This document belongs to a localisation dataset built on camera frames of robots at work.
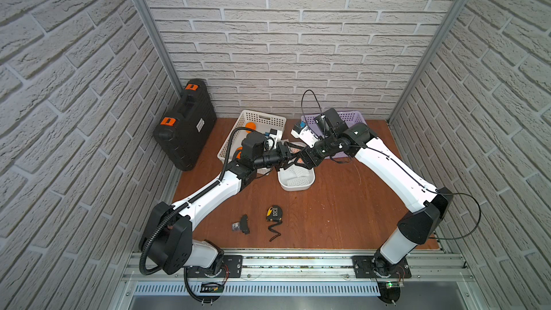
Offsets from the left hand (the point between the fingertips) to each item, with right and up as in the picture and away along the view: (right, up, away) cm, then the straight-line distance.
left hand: (309, 152), depth 71 cm
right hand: (-1, -2, +4) cm, 4 cm away
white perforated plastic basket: (-20, +14, +44) cm, 50 cm away
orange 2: (-22, 0, -8) cm, 24 cm away
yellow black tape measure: (-12, -25, +13) cm, 31 cm away
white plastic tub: (-9, -12, +26) cm, 30 cm away
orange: (-27, +12, +43) cm, 52 cm away
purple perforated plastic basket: (+27, +16, +46) cm, 56 cm away
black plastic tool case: (-49, +7, +13) cm, 51 cm away
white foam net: (-2, -12, +22) cm, 25 cm away
